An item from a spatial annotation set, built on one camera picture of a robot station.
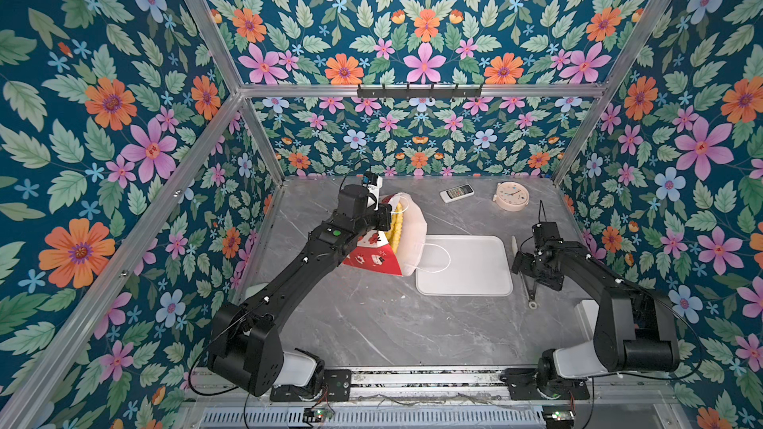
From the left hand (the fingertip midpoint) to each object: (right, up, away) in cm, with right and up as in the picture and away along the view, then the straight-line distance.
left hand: (396, 199), depth 78 cm
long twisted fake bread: (-1, -11, +10) cm, 15 cm away
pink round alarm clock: (+43, +2, +33) cm, 54 cm away
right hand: (+41, -22, +12) cm, 49 cm away
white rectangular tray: (+24, -22, +20) cm, 38 cm away
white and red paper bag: (-6, -14, +2) cm, 16 cm away
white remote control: (+23, +3, +36) cm, 43 cm away
